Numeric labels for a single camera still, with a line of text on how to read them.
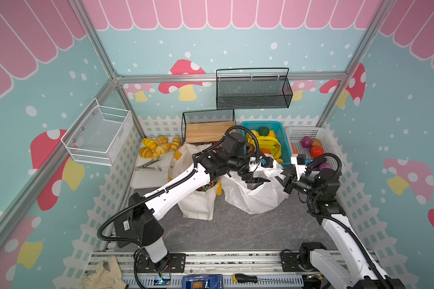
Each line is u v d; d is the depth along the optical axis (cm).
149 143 113
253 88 94
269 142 109
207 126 105
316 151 105
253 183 61
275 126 119
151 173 102
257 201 81
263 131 111
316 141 113
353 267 43
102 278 71
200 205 79
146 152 109
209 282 67
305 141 112
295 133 125
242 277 70
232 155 54
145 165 104
